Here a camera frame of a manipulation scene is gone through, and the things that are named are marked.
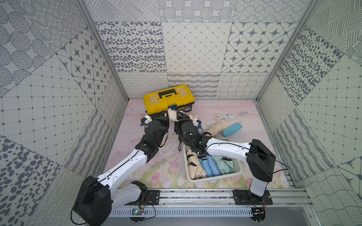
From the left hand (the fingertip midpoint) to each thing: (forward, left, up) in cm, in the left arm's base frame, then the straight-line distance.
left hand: (168, 108), depth 75 cm
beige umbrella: (-26, -15, -18) cm, 35 cm away
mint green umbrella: (-23, -32, -22) cm, 45 cm away
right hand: (0, -3, -5) cm, 6 cm away
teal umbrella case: (+6, -42, -30) cm, 52 cm away
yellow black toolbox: (+22, -5, -13) cm, 26 cm away
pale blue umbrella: (-22, -26, -26) cm, 43 cm away
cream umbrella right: (+4, -30, -26) cm, 40 cm away
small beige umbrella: (-3, -3, -2) cm, 4 cm away
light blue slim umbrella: (-21, -22, -26) cm, 40 cm away
